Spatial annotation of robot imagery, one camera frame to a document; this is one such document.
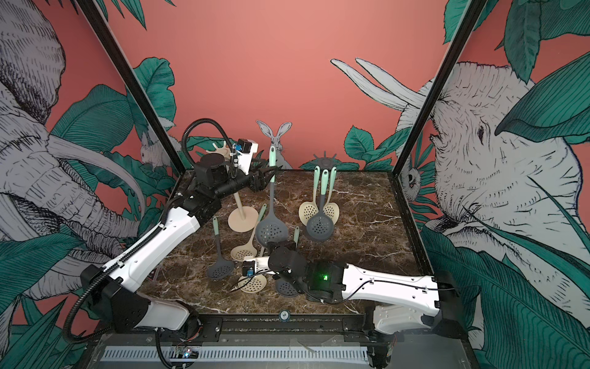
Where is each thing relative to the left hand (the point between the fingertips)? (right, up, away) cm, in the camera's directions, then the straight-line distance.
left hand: (272, 161), depth 69 cm
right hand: (0, -23, -1) cm, 23 cm away
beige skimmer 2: (-8, -43, +13) cm, 46 cm away
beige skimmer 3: (+21, -16, +19) cm, 32 cm away
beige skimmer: (-12, -33, +23) cm, 42 cm away
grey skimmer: (-23, -39, +17) cm, 48 cm away
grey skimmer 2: (+3, -44, +13) cm, 46 cm away
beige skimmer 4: (+12, -16, +20) cm, 28 cm away
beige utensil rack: (-17, -21, +32) cm, 42 cm away
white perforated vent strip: (-10, -60, +1) cm, 61 cm away
